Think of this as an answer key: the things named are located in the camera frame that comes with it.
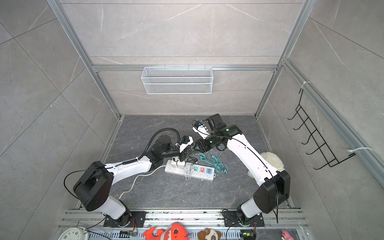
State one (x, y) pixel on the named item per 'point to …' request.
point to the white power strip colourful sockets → (203, 172)
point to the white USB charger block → (180, 165)
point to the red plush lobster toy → (176, 231)
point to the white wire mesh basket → (177, 80)
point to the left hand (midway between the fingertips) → (196, 144)
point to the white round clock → (78, 233)
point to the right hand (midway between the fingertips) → (198, 144)
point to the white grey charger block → (188, 169)
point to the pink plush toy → (286, 235)
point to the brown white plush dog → (209, 234)
